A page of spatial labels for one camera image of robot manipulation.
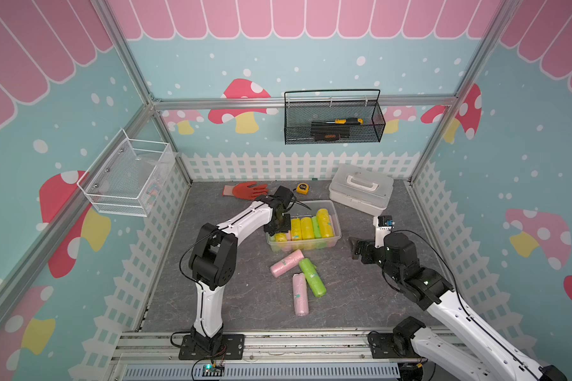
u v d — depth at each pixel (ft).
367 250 2.16
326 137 2.85
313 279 2.80
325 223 3.09
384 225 2.08
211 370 2.39
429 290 1.66
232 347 2.45
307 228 3.19
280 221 2.64
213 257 1.74
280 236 2.93
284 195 2.58
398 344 2.15
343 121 3.01
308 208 2.74
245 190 3.80
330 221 3.23
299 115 3.07
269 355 2.41
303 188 3.79
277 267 2.89
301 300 2.66
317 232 3.16
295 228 3.20
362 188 3.36
